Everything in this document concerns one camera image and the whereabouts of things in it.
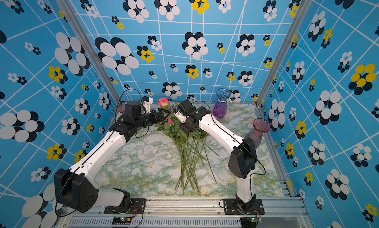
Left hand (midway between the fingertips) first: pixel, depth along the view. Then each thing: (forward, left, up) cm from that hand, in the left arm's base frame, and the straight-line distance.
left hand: (167, 112), depth 78 cm
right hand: (-1, -11, -10) cm, 15 cm away
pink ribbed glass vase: (-1, -53, -10) cm, 54 cm away
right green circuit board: (-45, -44, -24) cm, 67 cm away
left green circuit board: (-45, +24, -30) cm, 59 cm away
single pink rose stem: (+10, +3, -2) cm, 10 cm away
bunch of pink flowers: (-8, -13, -27) cm, 31 cm away
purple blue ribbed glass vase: (+18, -32, -14) cm, 40 cm away
